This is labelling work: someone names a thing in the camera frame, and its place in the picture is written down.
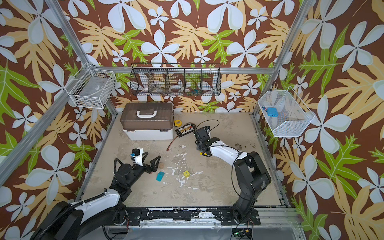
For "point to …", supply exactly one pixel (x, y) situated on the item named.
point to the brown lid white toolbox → (147, 121)
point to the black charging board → (187, 128)
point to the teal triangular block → (160, 176)
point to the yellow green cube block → (186, 173)
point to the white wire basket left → (92, 88)
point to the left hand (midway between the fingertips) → (152, 153)
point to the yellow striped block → (205, 154)
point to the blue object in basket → (272, 112)
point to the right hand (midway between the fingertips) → (202, 143)
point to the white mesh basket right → (294, 116)
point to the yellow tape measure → (177, 123)
